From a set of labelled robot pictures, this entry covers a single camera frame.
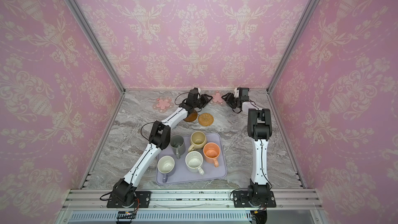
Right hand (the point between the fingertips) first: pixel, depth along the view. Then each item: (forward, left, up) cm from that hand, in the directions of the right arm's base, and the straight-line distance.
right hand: (224, 98), depth 111 cm
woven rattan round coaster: (-16, +14, -3) cm, 22 cm away
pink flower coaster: (-1, +45, -3) cm, 45 cm away
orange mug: (-39, +12, -4) cm, 41 cm away
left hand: (-1, +9, +1) cm, 9 cm away
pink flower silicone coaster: (+2, +5, -2) cm, 6 cm away
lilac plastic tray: (-50, +29, -5) cm, 58 cm away
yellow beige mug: (-31, +20, -2) cm, 37 cm away
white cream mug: (-44, +22, -3) cm, 49 cm away
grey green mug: (-35, +32, -1) cm, 47 cm away
